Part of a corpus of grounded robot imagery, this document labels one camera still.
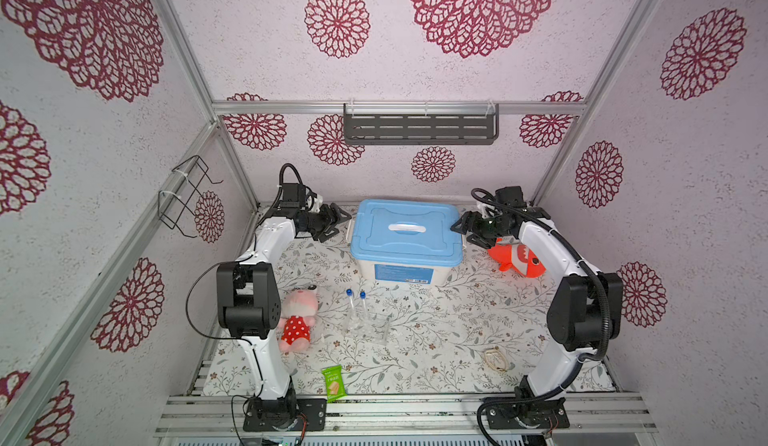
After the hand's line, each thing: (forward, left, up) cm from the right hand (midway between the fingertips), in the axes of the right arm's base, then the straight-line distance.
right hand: (460, 227), depth 90 cm
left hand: (+1, +35, -1) cm, 35 cm away
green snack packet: (-39, +35, -17) cm, 55 cm away
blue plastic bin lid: (-2, +16, -1) cm, 16 cm away
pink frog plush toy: (-26, +46, -11) cm, 54 cm away
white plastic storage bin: (-10, +15, -11) cm, 22 cm away
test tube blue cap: (-22, +29, -14) cm, 39 cm away
